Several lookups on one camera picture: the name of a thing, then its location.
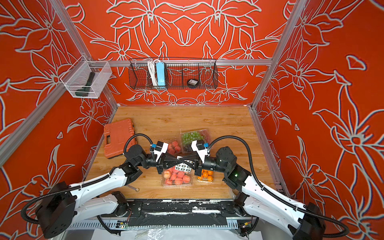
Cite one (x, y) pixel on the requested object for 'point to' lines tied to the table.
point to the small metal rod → (137, 189)
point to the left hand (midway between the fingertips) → (181, 161)
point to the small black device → (192, 82)
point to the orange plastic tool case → (117, 135)
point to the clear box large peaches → (173, 177)
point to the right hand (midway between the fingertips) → (180, 158)
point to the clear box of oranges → (207, 176)
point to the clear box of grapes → (187, 137)
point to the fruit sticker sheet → (183, 167)
